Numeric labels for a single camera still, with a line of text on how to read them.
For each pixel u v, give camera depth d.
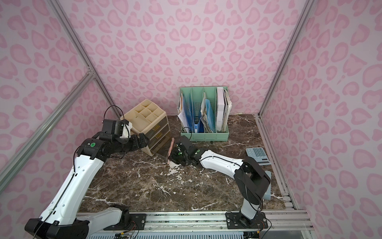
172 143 1.04
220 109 0.95
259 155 0.95
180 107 0.90
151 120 0.85
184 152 0.64
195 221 0.75
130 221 0.71
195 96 1.04
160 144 1.01
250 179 0.45
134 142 0.63
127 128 0.57
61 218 0.37
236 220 0.73
